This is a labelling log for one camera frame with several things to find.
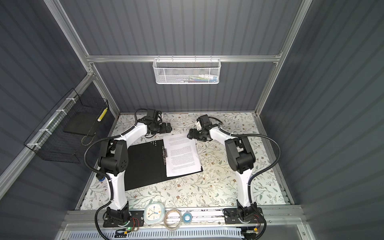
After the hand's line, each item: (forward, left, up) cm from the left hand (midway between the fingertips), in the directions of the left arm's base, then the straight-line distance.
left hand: (166, 128), depth 101 cm
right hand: (-6, -18, -3) cm, 20 cm away
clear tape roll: (-52, -5, -10) cm, 53 cm away
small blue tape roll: (-52, -13, -10) cm, 54 cm away
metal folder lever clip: (-16, +1, -7) cm, 18 cm away
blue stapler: (-30, +36, -9) cm, 48 cm away
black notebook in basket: (-11, +39, +20) cm, 45 cm away
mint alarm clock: (-50, +3, -5) cm, 50 cm away
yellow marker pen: (-7, +32, +19) cm, 38 cm away
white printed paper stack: (-17, -11, -8) cm, 22 cm away
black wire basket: (-18, +46, +19) cm, 53 cm away
